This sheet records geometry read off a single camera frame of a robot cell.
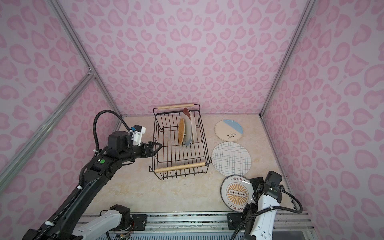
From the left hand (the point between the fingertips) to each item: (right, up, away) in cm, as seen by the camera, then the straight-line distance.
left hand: (157, 143), depth 72 cm
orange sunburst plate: (+40, -28, +10) cm, 50 cm away
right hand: (+50, -24, +10) cm, 56 cm away
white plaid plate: (+40, -12, +24) cm, 49 cm away
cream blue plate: (+42, +5, +39) cm, 58 cm away
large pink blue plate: (+12, +15, +24) cm, 31 cm away
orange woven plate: (+8, +5, +34) cm, 35 cm away
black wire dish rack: (+5, -13, +21) cm, 25 cm away
